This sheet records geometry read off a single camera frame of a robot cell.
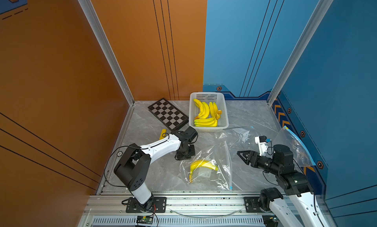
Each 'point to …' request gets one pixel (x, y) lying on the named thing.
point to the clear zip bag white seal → (221, 179)
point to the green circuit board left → (145, 219)
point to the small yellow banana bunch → (199, 163)
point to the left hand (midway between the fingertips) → (193, 155)
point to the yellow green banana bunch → (214, 110)
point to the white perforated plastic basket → (217, 97)
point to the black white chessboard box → (172, 117)
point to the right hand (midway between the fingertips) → (240, 154)
